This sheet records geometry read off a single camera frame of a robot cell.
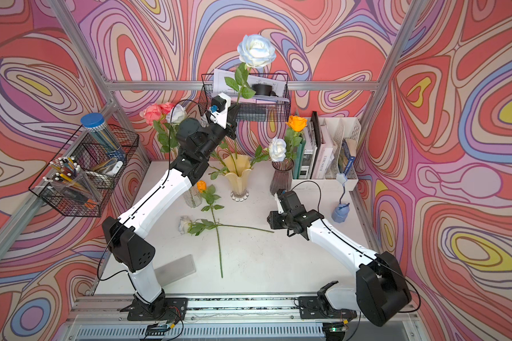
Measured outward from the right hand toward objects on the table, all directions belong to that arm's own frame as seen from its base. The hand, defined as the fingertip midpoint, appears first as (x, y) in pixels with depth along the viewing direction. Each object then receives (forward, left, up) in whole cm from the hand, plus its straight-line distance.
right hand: (274, 223), depth 85 cm
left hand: (+19, +11, +42) cm, 48 cm away
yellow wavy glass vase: (+24, +15, +8) cm, 30 cm away
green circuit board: (-33, +43, -11) cm, 55 cm away
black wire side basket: (+10, +61, +23) cm, 66 cm away
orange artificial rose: (+25, -9, +25) cm, 37 cm away
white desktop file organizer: (+44, -35, +14) cm, 58 cm away
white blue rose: (+4, +34, -8) cm, 35 cm away
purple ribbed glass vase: (+20, -5, +6) cm, 22 cm away
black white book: (+38, -21, +19) cm, 47 cm away
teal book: (+24, -12, +12) cm, 29 cm away
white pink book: (+25, -24, +14) cm, 37 cm away
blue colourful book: (+31, -37, +4) cm, 48 cm away
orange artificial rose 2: (+19, +30, -5) cm, 36 cm away
